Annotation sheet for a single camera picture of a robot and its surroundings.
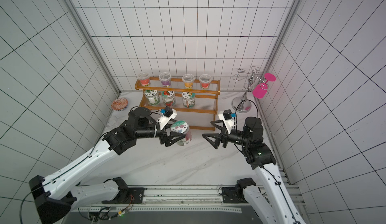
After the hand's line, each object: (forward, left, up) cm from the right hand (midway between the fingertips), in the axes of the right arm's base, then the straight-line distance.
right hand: (203, 131), depth 64 cm
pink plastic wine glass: (+38, -36, -11) cm, 54 cm away
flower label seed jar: (+24, +9, -6) cm, 27 cm away
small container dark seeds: (+29, 0, +5) cm, 29 cm away
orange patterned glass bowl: (+34, +63, -26) cm, 77 cm away
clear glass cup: (+20, +63, -27) cm, 72 cm away
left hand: (-1, +11, -1) cm, 11 cm away
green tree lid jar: (+25, +30, -8) cm, 40 cm away
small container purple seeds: (+28, +22, +5) cm, 36 cm away
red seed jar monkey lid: (0, +9, +3) cm, 9 cm away
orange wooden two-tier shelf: (+29, +16, -11) cm, 34 cm away
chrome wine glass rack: (+40, -29, -28) cm, 57 cm away
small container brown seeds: (+29, +9, +5) cm, 30 cm away
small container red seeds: (+28, +33, +6) cm, 44 cm away
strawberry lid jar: (+25, +21, -6) cm, 33 cm away
